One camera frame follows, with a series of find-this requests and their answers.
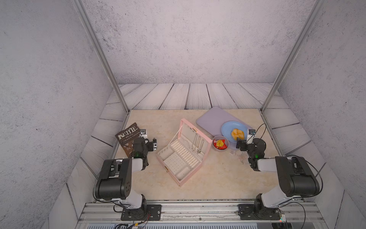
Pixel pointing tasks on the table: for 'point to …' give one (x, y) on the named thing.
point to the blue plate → (228, 126)
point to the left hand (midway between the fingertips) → (148, 138)
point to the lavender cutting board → (212, 121)
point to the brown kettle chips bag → (126, 138)
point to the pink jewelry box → (180, 160)
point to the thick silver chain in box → (198, 151)
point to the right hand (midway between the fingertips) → (246, 137)
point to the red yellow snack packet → (220, 144)
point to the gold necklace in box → (198, 142)
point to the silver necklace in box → (195, 140)
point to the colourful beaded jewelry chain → (241, 158)
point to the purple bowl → (220, 137)
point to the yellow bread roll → (237, 133)
